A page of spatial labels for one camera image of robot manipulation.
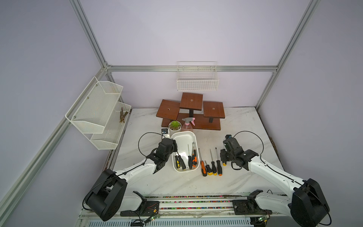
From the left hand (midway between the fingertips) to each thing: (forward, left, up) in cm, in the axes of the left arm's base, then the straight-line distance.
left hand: (172, 140), depth 88 cm
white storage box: (-9, -9, -8) cm, 15 cm away
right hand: (-8, -33, -4) cm, 34 cm away
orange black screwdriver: (-16, -20, -9) cm, 27 cm away
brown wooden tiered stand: (+18, -24, +4) cm, 30 cm away
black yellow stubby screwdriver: (-17, -23, -9) cm, 30 cm away
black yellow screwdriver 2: (-11, -4, -8) cm, 14 cm away
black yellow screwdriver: (-13, -32, -5) cm, 35 cm away
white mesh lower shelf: (+1, +41, -1) cm, 41 cm away
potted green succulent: (+13, -1, -2) cm, 13 cm away
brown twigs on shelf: (+17, +36, +4) cm, 40 cm away
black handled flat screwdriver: (-10, -6, -8) cm, 14 cm away
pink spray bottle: (+13, -10, -1) cm, 16 cm away
